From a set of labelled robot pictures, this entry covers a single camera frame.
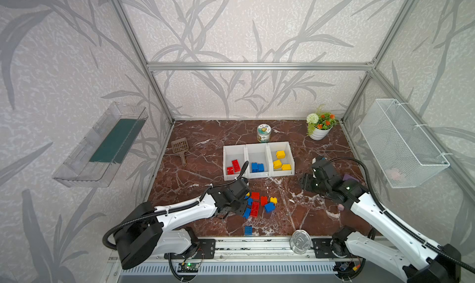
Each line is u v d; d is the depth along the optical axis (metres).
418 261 0.40
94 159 0.63
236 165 0.98
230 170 0.96
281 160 0.98
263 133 1.05
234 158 1.01
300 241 0.71
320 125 1.02
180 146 1.08
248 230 0.77
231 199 0.64
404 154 0.62
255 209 0.83
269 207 0.83
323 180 0.59
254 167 0.96
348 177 0.94
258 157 1.03
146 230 0.41
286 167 0.96
